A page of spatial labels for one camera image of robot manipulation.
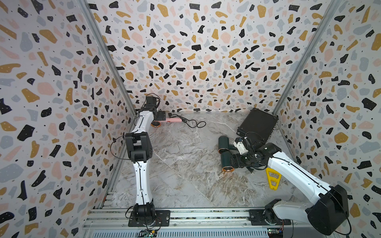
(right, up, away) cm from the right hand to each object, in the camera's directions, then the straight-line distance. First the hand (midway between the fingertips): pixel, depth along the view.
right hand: (235, 161), depth 81 cm
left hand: (-49, +27, +25) cm, 61 cm away
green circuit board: (-43, -30, -13) cm, 54 cm away
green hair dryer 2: (-3, -2, +9) cm, 10 cm away
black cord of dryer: (+13, -7, +12) cm, 19 cm away
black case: (+22, +19, +26) cm, 39 cm away
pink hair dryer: (-51, +21, +29) cm, 62 cm away
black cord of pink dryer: (-41, +28, +37) cm, 62 cm away
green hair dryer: (-4, +8, +17) cm, 19 cm away
